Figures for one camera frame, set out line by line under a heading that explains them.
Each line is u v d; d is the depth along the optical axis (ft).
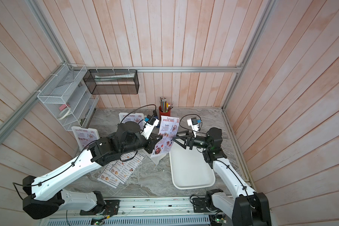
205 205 2.40
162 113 3.42
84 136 2.77
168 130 2.12
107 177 2.75
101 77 2.91
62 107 2.68
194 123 2.08
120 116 2.96
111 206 2.41
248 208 1.26
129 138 1.47
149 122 1.71
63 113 2.70
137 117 2.96
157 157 2.98
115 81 3.41
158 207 2.45
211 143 1.97
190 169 2.90
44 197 1.28
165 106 3.42
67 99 2.39
